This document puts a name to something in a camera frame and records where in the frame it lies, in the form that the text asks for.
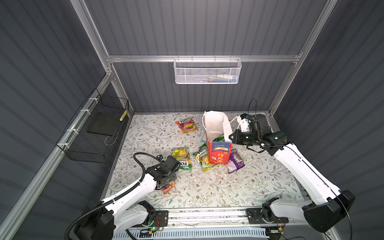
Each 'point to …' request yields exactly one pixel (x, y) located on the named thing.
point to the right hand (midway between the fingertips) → (231, 136)
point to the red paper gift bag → (216, 124)
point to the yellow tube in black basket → (123, 116)
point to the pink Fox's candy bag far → (187, 125)
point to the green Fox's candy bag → (182, 154)
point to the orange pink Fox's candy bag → (167, 189)
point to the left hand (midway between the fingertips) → (171, 175)
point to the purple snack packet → (234, 162)
